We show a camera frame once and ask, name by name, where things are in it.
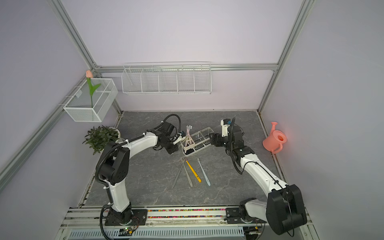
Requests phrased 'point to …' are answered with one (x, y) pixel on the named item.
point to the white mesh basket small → (79, 107)
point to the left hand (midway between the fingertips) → (175, 148)
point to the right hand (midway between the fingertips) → (214, 133)
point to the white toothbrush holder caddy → (197, 141)
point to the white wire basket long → (166, 78)
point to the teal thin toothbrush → (205, 175)
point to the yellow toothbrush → (197, 177)
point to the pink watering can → (274, 142)
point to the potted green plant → (97, 138)
